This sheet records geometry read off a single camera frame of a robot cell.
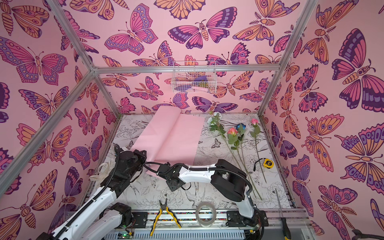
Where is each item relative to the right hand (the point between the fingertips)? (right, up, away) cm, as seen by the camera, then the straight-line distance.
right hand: (175, 182), depth 86 cm
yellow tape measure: (+56, +10, +4) cm, 57 cm away
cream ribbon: (-44, +5, +6) cm, 45 cm away
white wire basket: (+11, +64, +11) cm, 66 cm away
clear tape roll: (+15, -14, -16) cm, 26 cm away
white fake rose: (+25, +37, +25) cm, 52 cm away
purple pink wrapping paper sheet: (-6, +25, +17) cm, 30 cm away
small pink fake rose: (+55, +35, +24) cm, 70 cm away
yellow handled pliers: (-5, -10, -8) cm, 14 cm away
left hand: (-14, +20, -5) cm, 25 cm away
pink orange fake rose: (+38, +23, +17) cm, 48 cm away
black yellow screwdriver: (+54, -17, -17) cm, 59 cm away
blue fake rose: (+44, +31, +20) cm, 58 cm away
